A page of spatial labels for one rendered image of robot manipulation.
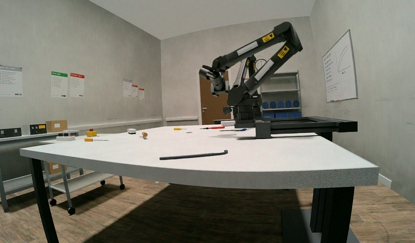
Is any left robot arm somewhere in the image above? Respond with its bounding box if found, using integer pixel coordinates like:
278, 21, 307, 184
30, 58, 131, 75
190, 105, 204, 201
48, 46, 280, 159
199, 22, 303, 124

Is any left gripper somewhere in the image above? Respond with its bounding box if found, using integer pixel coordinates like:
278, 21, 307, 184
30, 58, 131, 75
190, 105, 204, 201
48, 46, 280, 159
211, 80, 231, 97

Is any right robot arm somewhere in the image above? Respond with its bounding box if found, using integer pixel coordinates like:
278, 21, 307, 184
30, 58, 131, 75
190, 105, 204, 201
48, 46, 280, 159
223, 55, 262, 118

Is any wooden-handled putty knife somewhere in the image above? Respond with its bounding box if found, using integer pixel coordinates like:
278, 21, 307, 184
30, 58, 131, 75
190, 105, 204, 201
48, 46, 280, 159
139, 132, 148, 138

